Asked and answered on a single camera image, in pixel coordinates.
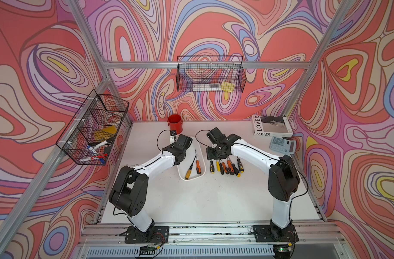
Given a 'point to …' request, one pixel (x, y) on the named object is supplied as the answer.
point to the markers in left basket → (101, 149)
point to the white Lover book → (271, 125)
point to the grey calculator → (282, 144)
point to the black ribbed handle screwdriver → (221, 168)
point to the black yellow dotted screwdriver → (240, 165)
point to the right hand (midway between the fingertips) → (212, 159)
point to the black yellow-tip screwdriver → (236, 170)
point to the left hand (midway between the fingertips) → (176, 149)
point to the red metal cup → (175, 123)
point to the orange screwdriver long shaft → (231, 170)
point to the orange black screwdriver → (198, 168)
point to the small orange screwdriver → (225, 169)
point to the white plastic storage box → (194, 166)
